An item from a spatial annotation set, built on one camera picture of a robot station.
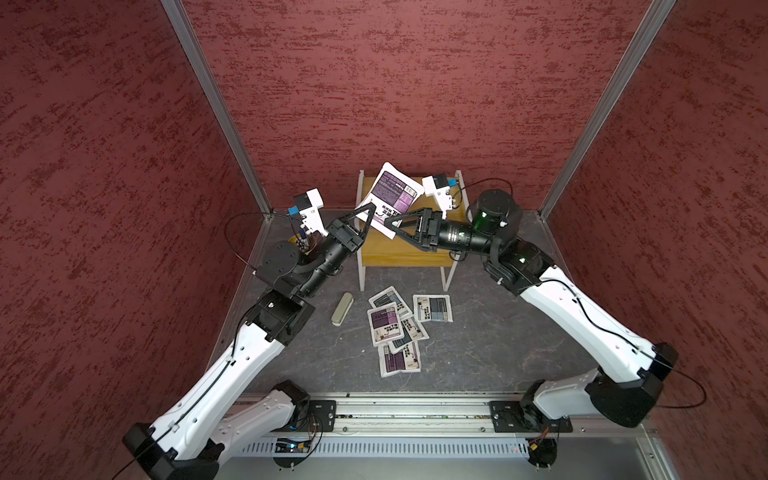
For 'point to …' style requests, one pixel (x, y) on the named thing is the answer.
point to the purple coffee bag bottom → (403, 361)
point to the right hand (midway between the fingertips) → (386, 237)
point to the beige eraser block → (342, 309)
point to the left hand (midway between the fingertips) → (376, 214)
